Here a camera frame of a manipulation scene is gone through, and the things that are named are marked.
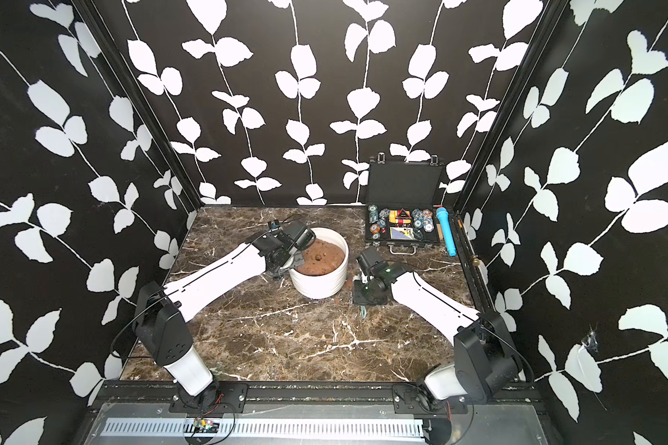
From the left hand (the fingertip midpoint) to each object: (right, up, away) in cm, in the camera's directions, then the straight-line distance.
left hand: (294, 254), depth 85 cm
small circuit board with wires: (-21, -43, -15) cm, 50 cm away
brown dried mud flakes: (+15, -16, +8) cm, 24 cm away
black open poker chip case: (+40, +19, +33) cm, 55 cm away
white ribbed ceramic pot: (+8, -11, +3) cm, 14 cm away
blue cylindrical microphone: (+57, +15, +30) cm, 66 cm away
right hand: (+19, -12, 0) cm, 23 cm away
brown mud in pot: (+8, -2, +5) cm, 10 cm away
